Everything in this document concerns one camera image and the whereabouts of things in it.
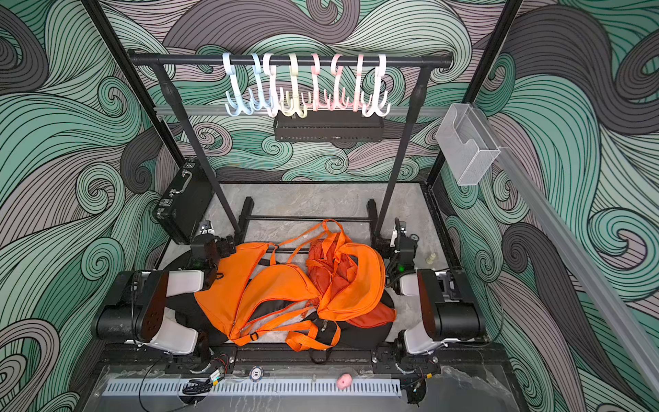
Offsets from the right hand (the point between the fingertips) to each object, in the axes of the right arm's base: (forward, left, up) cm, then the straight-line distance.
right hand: (392, 236), depth 93 cm
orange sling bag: (-22, +15, +4) cm, 27 cm away
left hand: (0, +66, +1) cm, 66 cm away
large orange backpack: (-25, +51, -2) cm, 57 cm away
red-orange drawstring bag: (-15, +24, +1) cm, 28 cm away
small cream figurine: (-7, -14, -5) cm, 16 cm away
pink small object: (-44, +20, -4) cm, 49 cm away
